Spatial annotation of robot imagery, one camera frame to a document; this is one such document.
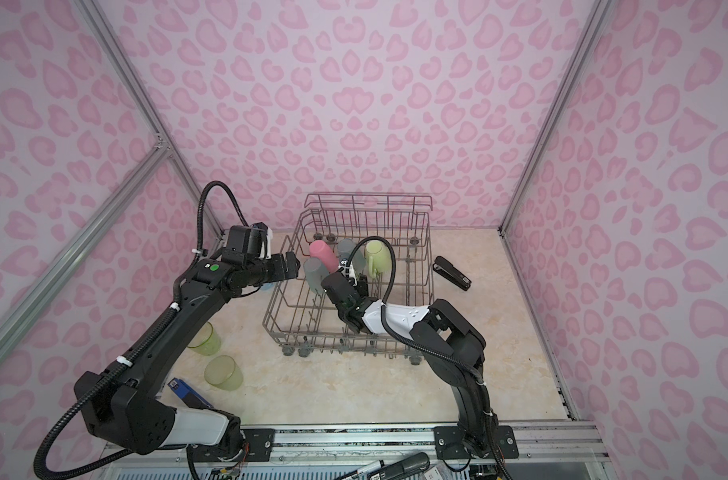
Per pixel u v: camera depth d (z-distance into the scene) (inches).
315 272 36.1
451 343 19.9
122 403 15.3
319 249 38.2
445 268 41.4
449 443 28.9
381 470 27.2
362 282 33.5
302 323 36.4
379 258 37.5
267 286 26.7
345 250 36.9
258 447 28.9
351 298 27.8
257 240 24.3
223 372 33.0
